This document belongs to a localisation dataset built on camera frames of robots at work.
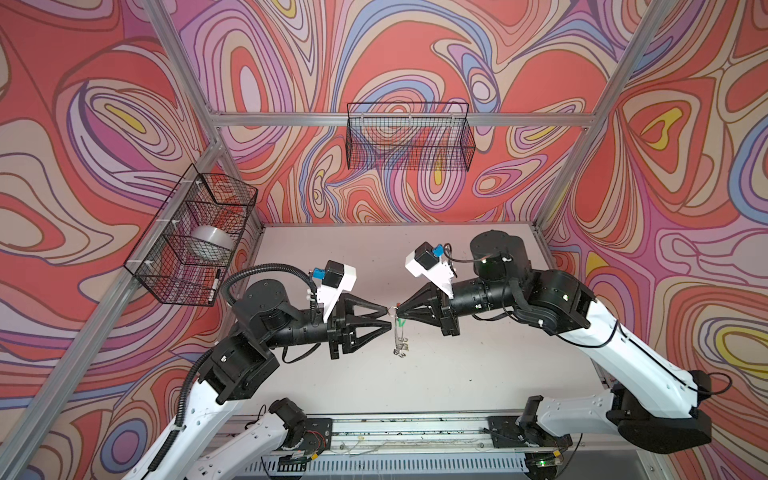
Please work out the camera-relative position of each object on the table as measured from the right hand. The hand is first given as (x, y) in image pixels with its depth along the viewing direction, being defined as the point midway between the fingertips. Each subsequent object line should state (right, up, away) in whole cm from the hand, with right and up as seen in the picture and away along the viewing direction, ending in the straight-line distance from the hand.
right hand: (405, 321), depth 53 cm
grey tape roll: (-47, +17, +21) cm, 54 cm away
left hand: (-3, 0, -3) cm, 5 cm away
